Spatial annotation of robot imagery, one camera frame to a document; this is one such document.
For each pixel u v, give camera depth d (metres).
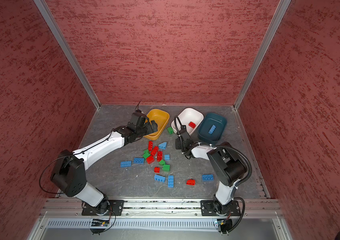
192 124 1.07
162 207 0.76
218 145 0.55
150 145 0.96
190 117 1.10
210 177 0.83
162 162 0.88
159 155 0.92
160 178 0.82
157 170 0.86
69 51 0.88
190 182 0.82
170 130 1.03
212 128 1.03
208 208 0.74
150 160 0.87
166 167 0.86
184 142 0.75
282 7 0.71
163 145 0.95
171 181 0.81
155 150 0.94
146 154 0.92
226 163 0.51
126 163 0.88
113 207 0.74
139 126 0.68
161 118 1.11
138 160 0.90
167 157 0.90
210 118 1.12
